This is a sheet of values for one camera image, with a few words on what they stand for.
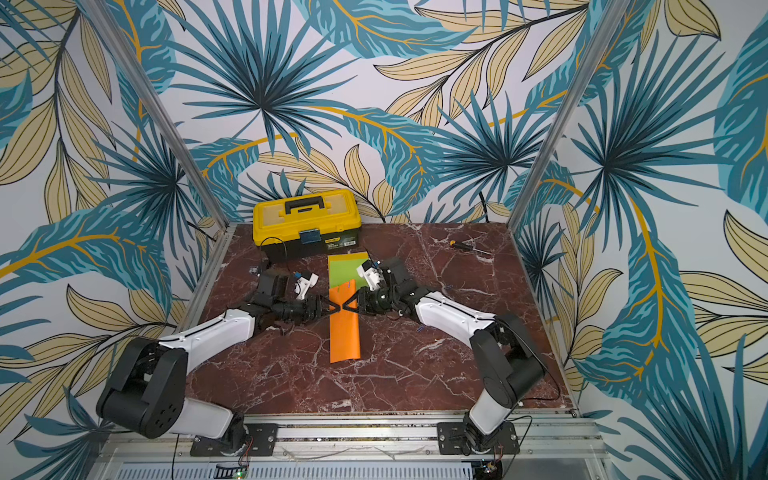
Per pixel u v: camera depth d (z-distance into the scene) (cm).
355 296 79
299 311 76
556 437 76
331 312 82
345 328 78
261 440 74
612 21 69
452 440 73
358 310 75
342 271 110
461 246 114
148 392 42
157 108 84
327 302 80
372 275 80
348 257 110
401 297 68
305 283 82
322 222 98
